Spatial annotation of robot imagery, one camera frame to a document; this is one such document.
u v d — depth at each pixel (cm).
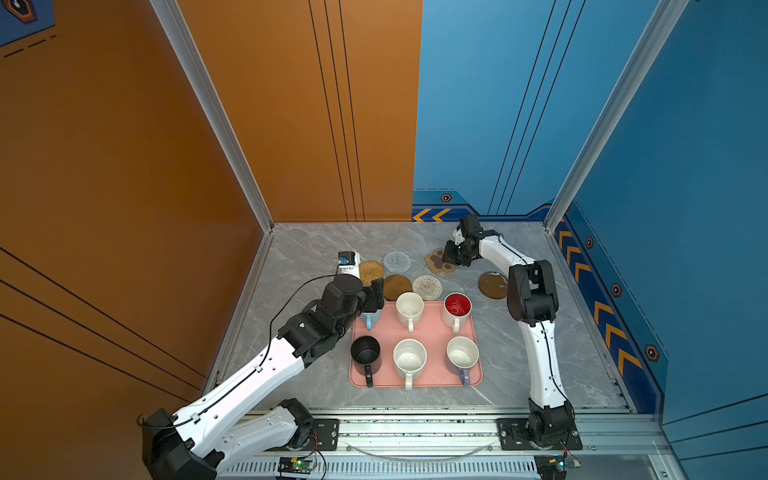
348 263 63
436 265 108
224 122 89
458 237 101
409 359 84
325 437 73
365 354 85
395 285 103
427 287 101
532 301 63
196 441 39
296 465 71
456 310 94
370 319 85
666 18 70
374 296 63
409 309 93
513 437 72
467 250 85
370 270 106
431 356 86
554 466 70
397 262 108
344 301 53
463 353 85
